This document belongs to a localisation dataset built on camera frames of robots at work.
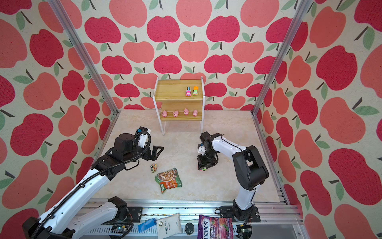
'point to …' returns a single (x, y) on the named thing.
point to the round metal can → (189, 228)
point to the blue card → (147, 225)
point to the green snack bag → (168, 179)
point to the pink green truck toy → (204, 169)
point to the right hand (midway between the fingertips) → (205, 167)
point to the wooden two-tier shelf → (179, 100)
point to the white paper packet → (168, 226)
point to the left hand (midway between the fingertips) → (158, 146)
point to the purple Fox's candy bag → (214, 228)
